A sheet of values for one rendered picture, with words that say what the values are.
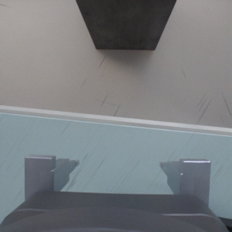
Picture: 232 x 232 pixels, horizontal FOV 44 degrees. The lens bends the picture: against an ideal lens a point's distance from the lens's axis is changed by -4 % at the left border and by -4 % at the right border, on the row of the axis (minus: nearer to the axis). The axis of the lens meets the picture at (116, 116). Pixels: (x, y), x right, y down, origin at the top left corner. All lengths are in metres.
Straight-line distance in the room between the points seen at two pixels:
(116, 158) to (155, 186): 0.03
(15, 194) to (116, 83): 1.02
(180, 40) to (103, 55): 0.32
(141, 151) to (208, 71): 1.08
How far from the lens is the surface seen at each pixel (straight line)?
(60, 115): 0.20
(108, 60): 1.22
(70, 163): 0.16
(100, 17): 0.85
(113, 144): 0.20
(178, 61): 1.24
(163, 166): 0.17
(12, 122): 0.21
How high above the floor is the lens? 1.19
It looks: 88 degrees down
